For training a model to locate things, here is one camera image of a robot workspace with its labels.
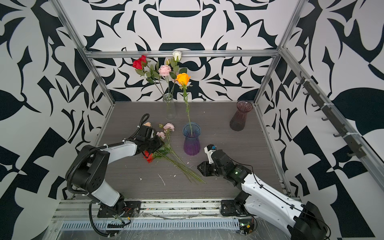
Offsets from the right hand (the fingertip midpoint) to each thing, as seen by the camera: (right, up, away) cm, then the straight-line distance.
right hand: (199, 166), depth 77 cm
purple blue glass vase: (-4, +8, +19) cm, 21 cm away
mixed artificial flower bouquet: (-19, +4, +14) cm, 24 cm away
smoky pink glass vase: (+30, +21, +33) cm, 49 cm away
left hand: (-20, +11, +16) cm, 28 cm away
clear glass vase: (-19, +28, +30) cm, 45 cm away
